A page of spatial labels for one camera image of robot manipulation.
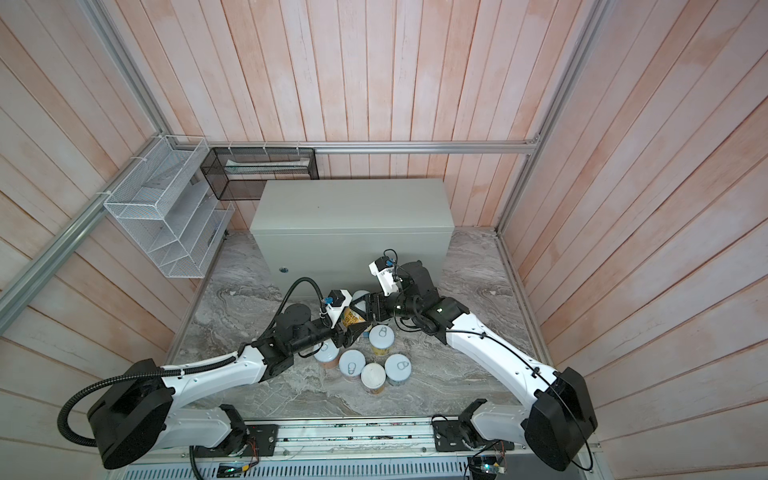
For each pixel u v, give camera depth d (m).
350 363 0.80
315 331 0.62
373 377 0.77
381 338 0.86
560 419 0.39
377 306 0.65
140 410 0.41
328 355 0.76
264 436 0.74
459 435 0.66
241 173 1.04
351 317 0.73
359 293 0.74
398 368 0.80
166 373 0.46
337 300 0.65
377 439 0.75
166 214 0.73
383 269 0.67
